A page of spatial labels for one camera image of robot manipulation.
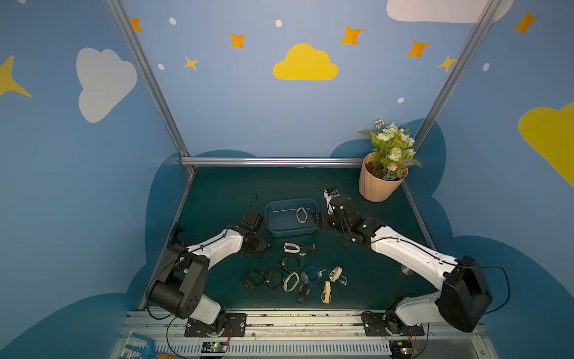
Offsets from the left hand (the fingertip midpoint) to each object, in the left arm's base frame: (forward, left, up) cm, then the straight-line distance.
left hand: (266, 245), depth 91 cm
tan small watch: (-11, -27, +1) cm, 30 cm away
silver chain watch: (-13, -30, -1) cm, 33 cm away
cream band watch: (-14, -9, 0) cm, 17 cm away
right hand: (+8, -23, +15) cm, 29 cm away
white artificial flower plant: (+32, -51, +26) cm, 66 cm away
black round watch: (-7, -10, -2) cm, 12 cm away
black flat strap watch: (-17, -15, -2) cm, 23 cm away
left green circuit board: (-35, +14, -3) cm, 38 cm away
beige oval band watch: (+13, -17, -2) cm, 21 cm away
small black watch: (-1, -2, 0) cm, 2 cm away
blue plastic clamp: (-37, +35, -2) cm, 51 cm away
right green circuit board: (-34, -47, -2) cm, 58 cm away
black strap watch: (-1, -16, -1) cm, 16 cm away
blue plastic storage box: (+15, -6, -2) cm, 16 cm away
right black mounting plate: (-27, -40, -2) cm, 48 cm away
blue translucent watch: (-10, -19, -2) cm, 22 cm away
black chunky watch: (-13, +3, -2) cm, 14 cm away
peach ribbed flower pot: (+25, -48, +8) cm, 55 cm away
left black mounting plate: (-29, +8, -2) cm, 30 cm away
